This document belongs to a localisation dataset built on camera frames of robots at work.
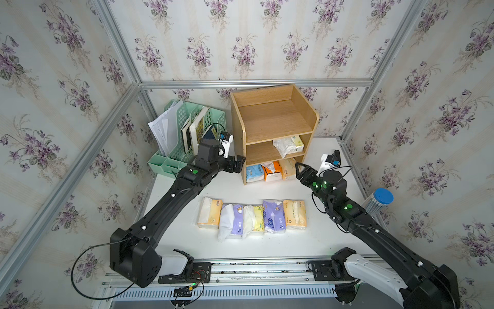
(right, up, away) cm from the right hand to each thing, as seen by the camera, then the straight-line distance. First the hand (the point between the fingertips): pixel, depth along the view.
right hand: (301, 166), depth 76 cm
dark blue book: (-43, +16, +28) cm, 54 cm away
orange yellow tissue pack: (-38, -21, +8) cm, 44 cm away
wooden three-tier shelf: (-11, +17, +6) cm, 21 cm away
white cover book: (-53, +16, +20) cm, 58 cm away
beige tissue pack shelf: (0, -22, +8) cm, 23 cm away
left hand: (-26, +4, +1) cm, 26 cm away
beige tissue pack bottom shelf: (-1, -1, +20) cm, 20 cm away
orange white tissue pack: (-10, -1, +17) cm, 20 cm away
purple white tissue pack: (-29, -25, +4) cm, 38 cm away
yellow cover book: (-46, +18, +15) cm, 52 cm away
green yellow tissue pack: (-19, -23, +5) cm, 31 cm away
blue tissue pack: (-18, -5, +21) cm, 28 cm away
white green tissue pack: (-2, +9, +12) cm, 15 cm away
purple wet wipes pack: (-10, -22, +6) cm, 25 cm away
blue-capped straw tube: (+30, -14, -2) cm, 33 cm away
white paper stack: (-62, +17, +15) cm, 65 cm away
